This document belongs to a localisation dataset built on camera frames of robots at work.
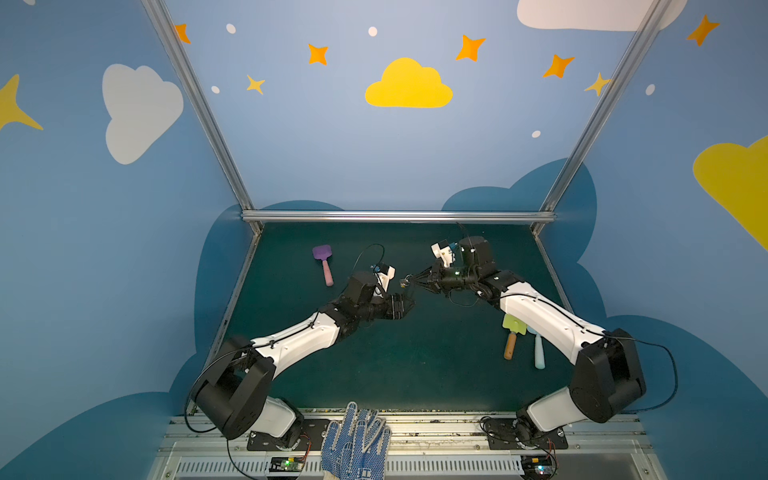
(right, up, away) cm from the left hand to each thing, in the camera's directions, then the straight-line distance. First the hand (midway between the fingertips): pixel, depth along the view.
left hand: (412, 303), depth 81 cm
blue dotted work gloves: (-14, -33, -11) cm, 38 cm away
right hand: (0, +8, -3) cm, 8 cm away
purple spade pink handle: (-31, +14, +30) cm, 46 cm away
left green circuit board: (-32, -38, -10) cm, 50 cm away
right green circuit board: (+30, -38, -10) cm, 50 cm away
